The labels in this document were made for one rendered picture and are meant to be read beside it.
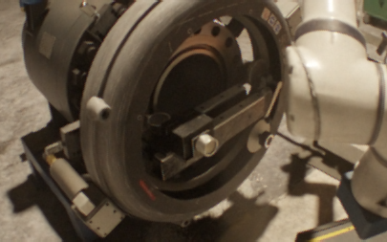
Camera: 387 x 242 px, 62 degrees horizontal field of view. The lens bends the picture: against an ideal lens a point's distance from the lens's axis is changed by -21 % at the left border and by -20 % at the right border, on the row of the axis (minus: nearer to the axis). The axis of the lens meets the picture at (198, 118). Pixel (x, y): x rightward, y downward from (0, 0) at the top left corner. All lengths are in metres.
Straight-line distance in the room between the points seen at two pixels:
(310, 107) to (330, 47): 0.11
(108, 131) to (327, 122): 0.46
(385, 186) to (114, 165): 0.59
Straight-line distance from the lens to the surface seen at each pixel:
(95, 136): 0.86
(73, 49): 1.14
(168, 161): 0.95
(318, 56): 0.62
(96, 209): 0.96
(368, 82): 0.61
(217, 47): 1.15
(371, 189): 0.72
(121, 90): 0.80
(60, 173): 1.12
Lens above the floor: 1.16
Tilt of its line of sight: 33 degrees down
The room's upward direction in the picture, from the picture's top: 1 degrees counter-clockwise
